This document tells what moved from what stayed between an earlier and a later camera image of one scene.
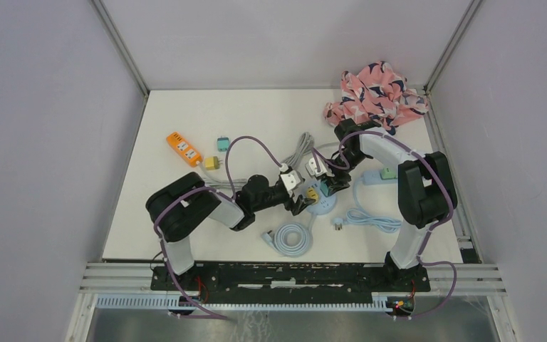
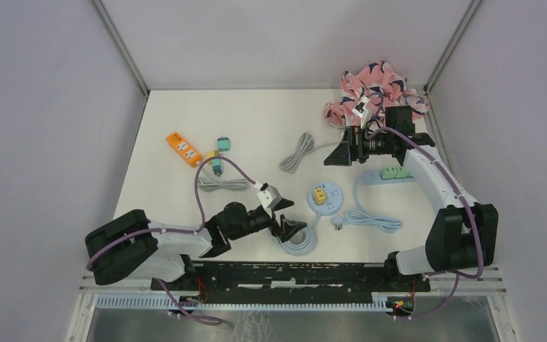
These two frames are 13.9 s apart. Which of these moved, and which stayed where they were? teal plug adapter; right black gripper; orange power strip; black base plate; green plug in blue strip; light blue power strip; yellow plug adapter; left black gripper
Moved: right black gripper; left black gripper; yellow plug adapter
Stayed: light blue power strip; green plug in blue strip; orange power strip; teal plug adapter; black base plate
